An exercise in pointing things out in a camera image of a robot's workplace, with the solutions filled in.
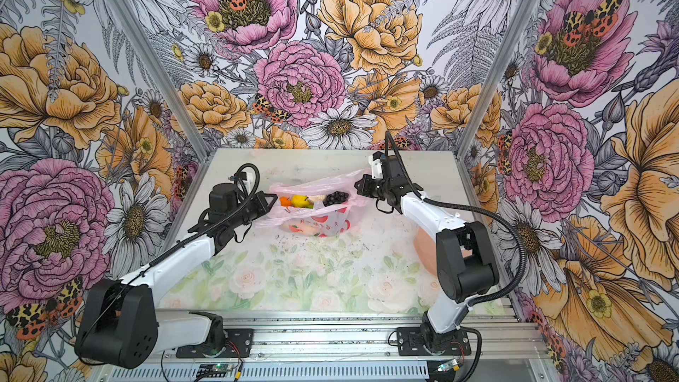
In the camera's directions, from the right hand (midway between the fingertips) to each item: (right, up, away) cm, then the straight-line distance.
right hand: (353, 190), depth 90 cm
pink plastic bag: (-12, -10, -3) cm, 16 cm away
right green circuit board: (+25, -46, -19) cm, 56 cm away
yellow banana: (-19, -5, +9) cm, 22 cm away
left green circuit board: (-37, -47, -19) cm, 63 cm away
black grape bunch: (-7, -3, +12) cm, 14 cm away
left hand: (-24, -4, -4) cm, 25 cm away
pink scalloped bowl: (+25, -21, +2) cm, 33 cm away
